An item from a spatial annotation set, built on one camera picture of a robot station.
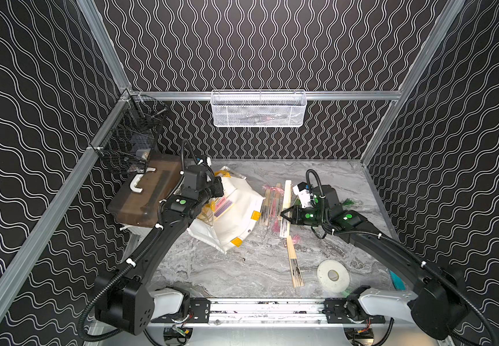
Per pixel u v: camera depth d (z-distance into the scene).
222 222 0.96
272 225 0.96
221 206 1.00
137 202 0.85
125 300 0.39
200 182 0.61
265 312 0.75
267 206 1.01
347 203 1.03
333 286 0.80
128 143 0.93
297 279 0.81
